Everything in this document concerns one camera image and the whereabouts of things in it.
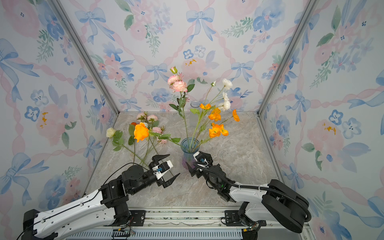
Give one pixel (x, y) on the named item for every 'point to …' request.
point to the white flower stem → (214, 103)
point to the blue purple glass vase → (189, 146)
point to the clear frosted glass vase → (195, 104)
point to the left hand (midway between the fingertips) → (172, 162)
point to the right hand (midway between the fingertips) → (194, 156)
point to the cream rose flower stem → (117, 143)
